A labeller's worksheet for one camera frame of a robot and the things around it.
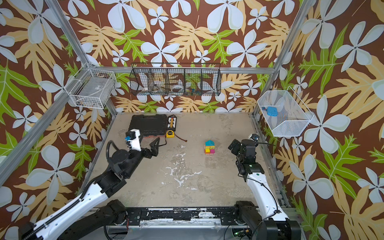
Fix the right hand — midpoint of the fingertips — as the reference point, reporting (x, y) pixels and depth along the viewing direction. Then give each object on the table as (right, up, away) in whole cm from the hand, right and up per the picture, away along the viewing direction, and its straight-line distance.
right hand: (238, 143), depth 83 cm
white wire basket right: (+28, +15, -5) cm, 32 cm away
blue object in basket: (+21, +18, +3) cm, 28 cm away
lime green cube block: (-13, -4, +10) cm, 17 cm away
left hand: (-47, +5, -13) cm, 49 cm away
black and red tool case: (-59, +10, +30) cm, 67 cm away
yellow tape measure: (-42, +4, +21) cm, 47 cm away
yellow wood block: (-16, -5, +11) cm, 20 cm away
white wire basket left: (-86, +33, +3) cm, 92 cm away
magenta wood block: (-13, -6, +10) cm, 18 cm away
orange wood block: (-15, -3, +9) cm, 18 cm away
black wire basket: (-37, +41, +14) cm, 57 cm away
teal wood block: (-15, -1, +7) cm, 17 cm away
